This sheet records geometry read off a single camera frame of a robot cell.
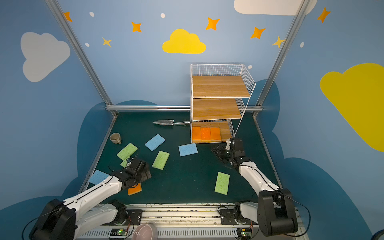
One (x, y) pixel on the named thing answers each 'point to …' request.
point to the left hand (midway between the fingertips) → (144, 175)
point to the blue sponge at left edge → (98, 177)
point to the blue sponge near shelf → (187, 149)
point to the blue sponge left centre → (155, 142)
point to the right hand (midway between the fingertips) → (213, 148)
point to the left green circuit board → (119, 232)
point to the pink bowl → (145, 231)
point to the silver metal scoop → (170, 122)
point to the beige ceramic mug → (115, 138)
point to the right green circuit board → (244, 233)
